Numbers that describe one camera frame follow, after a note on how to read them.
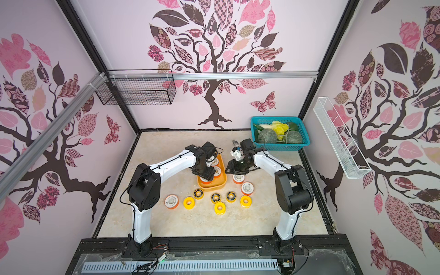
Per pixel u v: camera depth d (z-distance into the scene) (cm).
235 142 111
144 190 51
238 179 94
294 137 102
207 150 74
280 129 109
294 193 49
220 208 84
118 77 90
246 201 86
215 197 89
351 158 66
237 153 87
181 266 70
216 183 93
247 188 90
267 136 100
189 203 86
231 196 89
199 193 90
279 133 107
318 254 73
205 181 88
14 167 51
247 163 74
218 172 94
